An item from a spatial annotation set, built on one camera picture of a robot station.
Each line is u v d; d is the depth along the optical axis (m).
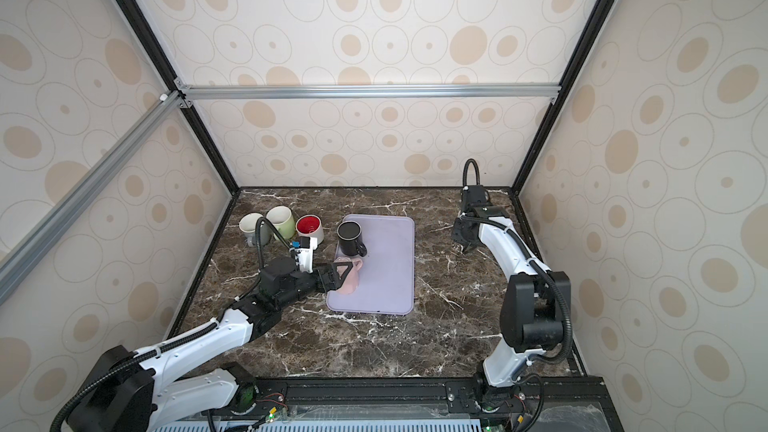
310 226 1.03
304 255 0.73
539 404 0.70
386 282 0.92
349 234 0.95
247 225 1.00
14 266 0.51
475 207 0.70
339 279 0.72
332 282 0.71
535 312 0.46
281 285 0.62
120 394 0.40
